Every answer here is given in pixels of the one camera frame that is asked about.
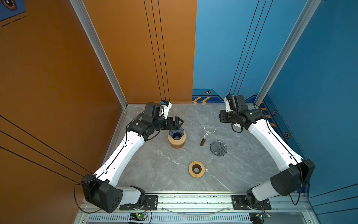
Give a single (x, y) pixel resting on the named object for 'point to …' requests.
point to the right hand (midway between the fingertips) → (221, 116)
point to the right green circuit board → (258, 217)
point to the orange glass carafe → (177, 146)
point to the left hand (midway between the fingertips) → (178, 120)
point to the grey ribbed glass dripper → (218, 148)
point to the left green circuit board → (138, 217)
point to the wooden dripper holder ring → (177, 144)
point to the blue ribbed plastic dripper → (177, 134)
